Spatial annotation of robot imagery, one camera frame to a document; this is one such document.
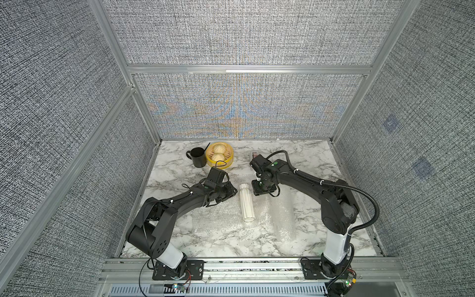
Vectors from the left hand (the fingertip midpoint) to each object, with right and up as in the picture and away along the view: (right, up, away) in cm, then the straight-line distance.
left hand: (239, 190), depth 89 cm
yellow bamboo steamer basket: (-7, +13, -14) cm, 21 cm away
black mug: (-22, +17, +13) cm, 31 cm away
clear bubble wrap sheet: (+16, -9, -7) cm, 20 cm away
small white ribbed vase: (+3, -5, -1) cm, 6 cm away
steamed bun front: (-12, +16, +14) cm, 24 cm away
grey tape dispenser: (+9, +18, +18) cm, 27 cm away
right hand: (+8, +2, 0) cm, 8 cm away
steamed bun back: (-11, +21, +18) cm, 29 cm away
